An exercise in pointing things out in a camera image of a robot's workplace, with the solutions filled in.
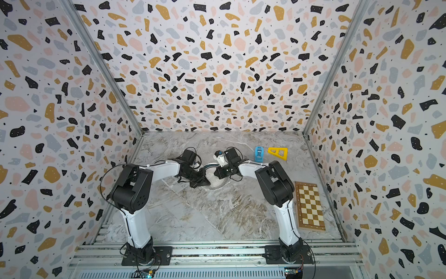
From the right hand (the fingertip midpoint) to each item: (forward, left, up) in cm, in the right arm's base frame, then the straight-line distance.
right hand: (216, 173), depth 99 cm
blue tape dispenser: (+13, -25, +1) cm, 28 cm away
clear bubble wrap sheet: (-20, -10, -3) cm, 23 cm away
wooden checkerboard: (-22, -47, -1) cm, 52 cm away
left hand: (-7, +1, +2) cm, 7 cm away
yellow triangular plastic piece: (+14, -42, -3) cm, 45 cm away
